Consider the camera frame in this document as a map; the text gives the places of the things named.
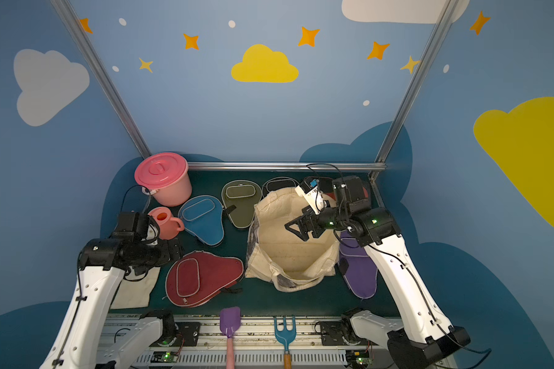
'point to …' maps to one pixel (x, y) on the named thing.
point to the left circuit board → (165, 357)
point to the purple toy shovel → (230, 324)
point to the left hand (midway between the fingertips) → (176, 253)
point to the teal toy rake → (286, 337)
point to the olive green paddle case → (244, 194)
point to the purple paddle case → (362, 273)
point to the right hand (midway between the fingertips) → (301, 215)
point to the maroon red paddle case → (197, 275)
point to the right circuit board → (358, 357)
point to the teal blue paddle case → (201, 218)
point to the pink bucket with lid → (166, 177)
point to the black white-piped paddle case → (276, 183)
